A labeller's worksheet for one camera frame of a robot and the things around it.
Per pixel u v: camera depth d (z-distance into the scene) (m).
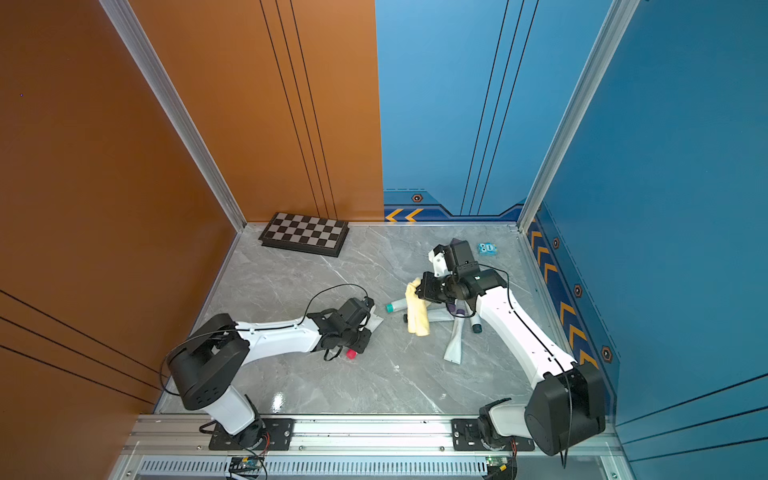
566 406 0.39
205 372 0.46
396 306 0.94
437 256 0.75
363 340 0.80
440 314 0.93
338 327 0.71
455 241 1.09
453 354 0.85
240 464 0.72
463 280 0.57
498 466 0.72
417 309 0.77
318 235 1.12
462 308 0.93
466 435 0.72
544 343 0.45
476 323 0.91
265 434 0.72
